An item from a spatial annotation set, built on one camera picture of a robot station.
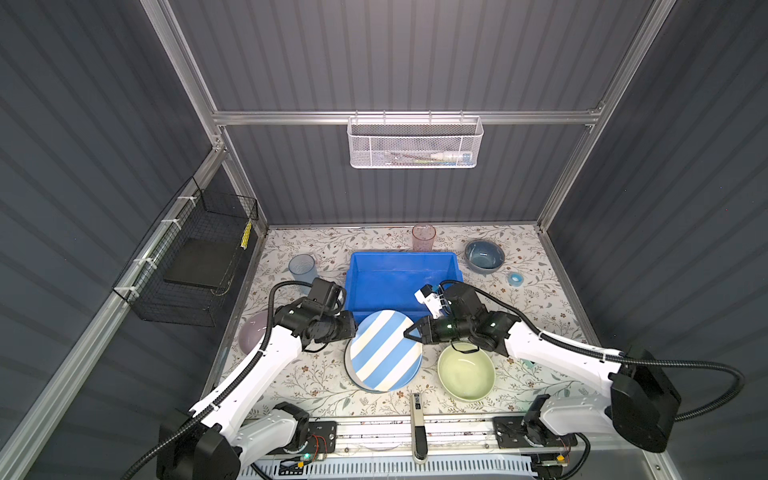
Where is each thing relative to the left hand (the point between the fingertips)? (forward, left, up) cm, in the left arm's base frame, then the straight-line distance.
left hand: (352, 328), depth 80 cm
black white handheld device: (-24, -16, -11) cm, 31 cm away
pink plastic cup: (+31, -23, +2) cm, 39 cm away
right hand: (-5, -15, +2) cm, 15 cm away
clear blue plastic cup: (+24, +17, -4) cm, 30 cm away
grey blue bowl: (+31, -47, -9) cm, 57 cm away
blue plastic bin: (+22, -10, -11) cm, 27 cm away
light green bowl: (-10, -32, -13) cm, 36 cm away
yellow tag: (+23, +29, +14) cm, 40 cm away
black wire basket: (+24, +40, +22) cm, 52 cm away
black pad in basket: (+12, +36, +16) cm, 41 cm away
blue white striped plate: (-8, -8, -1) cm, 11 cm away
